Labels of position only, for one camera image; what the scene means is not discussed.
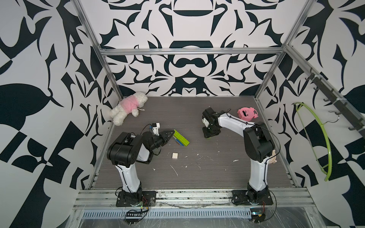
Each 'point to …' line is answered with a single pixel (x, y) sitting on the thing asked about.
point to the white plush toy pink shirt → (129, 104)
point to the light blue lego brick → (177, 141)
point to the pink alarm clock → (247, 114)
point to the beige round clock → (273, 159)
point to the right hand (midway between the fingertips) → (207, 132)
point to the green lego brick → (181, 138)
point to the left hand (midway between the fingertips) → (173, 130)
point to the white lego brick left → (175, 156)
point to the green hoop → (328, 174)
